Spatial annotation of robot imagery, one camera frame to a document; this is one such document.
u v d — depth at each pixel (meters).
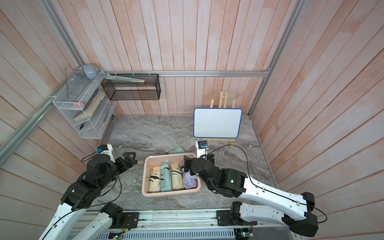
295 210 0.40
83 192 0.46
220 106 0.88
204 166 0.46
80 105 0.70
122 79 0.91
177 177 0.81
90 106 0.80
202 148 0.55
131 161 0.61
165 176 0.80
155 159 0.81
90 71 0.82
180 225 0.73
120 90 1.07
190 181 0.73
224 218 0.72
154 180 0.80
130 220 0.73
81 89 0.81
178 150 0.97
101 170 0.50
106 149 0.61
